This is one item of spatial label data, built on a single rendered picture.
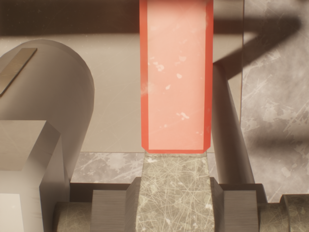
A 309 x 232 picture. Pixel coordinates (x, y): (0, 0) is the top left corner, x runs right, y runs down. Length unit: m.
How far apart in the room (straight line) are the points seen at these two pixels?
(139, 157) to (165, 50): 0.55
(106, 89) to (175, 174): 0.48
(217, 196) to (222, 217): 0.01
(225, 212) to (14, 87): 0.14
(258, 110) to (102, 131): 0.17
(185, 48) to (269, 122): 0.54
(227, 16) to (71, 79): 0.31
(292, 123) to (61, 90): 0.40
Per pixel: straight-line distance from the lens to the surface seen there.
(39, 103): 0.32
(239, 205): 0.25
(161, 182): 0.20
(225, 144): 0.47
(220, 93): 0.58
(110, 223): 0.24
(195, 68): 0.18
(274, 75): 0.69
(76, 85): 0.38
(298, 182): 0.74
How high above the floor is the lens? 0.65
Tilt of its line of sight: 69 degrees down
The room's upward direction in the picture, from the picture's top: 176 degrees counter-clockwise
